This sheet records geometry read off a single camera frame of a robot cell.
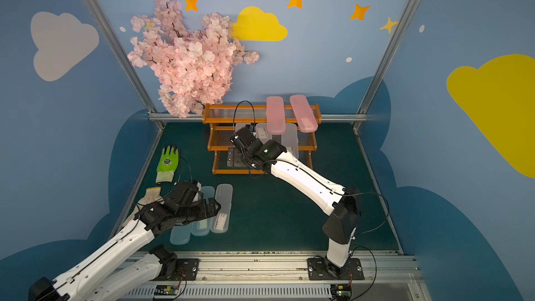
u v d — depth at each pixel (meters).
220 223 0.84
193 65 0.66
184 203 0.61
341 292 0.73
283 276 0.74
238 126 1.00
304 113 0.87
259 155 0.52
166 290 0.72
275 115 0.84
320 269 0.74
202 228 0.84
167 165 1.02
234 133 0.56
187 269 0.74
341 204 0.44
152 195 0.93
